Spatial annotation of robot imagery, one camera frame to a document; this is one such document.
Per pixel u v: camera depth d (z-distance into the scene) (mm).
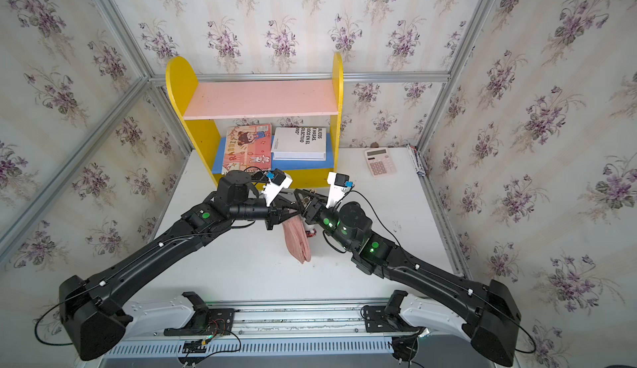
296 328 730
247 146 1012
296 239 649
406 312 603
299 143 983
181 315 607
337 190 594
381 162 1135
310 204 590
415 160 1149
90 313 369
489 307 400
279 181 593
